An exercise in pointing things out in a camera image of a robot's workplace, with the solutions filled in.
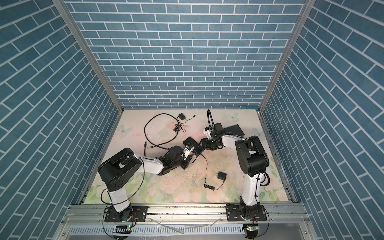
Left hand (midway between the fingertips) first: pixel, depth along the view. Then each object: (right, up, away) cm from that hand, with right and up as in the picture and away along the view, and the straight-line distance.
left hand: (191, 157), depth 94 cm
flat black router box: (+31, +17, +14) cm, 39 cm away
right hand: (+5, +7, +3) cm, 10 cm away
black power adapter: (-8, +27, +21) cm, 35 cm away
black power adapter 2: (+18, -9, -8) cm, 21 cm away
